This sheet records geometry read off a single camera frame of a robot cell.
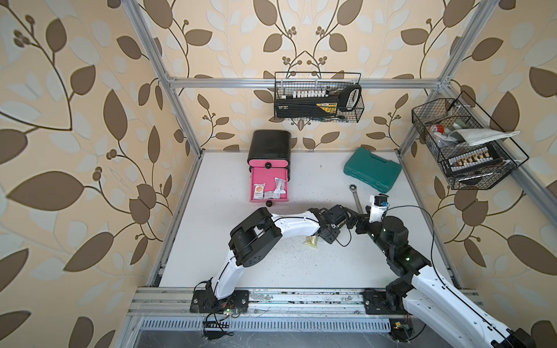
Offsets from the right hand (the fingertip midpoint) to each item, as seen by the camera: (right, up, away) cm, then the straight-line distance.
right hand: (355, 208), depth 80 cm
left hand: (-6, -13, +9) cm, 17 cm away
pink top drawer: (-34, +18, +16) cm, 42 cm away
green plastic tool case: (+17, +15, +28) cm, 36 cm away
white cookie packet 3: (-34, +4, +16) cm, 37 cm away
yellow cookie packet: (-15, -14, +7) cm, 22 cm away
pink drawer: (-35, +12, +19) cm, 41 cm away
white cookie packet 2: (-29, +8, +18) cm, 35 cm away
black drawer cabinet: (-34, +27, +22) cm, 48 cm away
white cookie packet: (-38, +5, +17) cm, 42 cm away
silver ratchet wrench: (+7, +6, +25) cm, 27 cm away
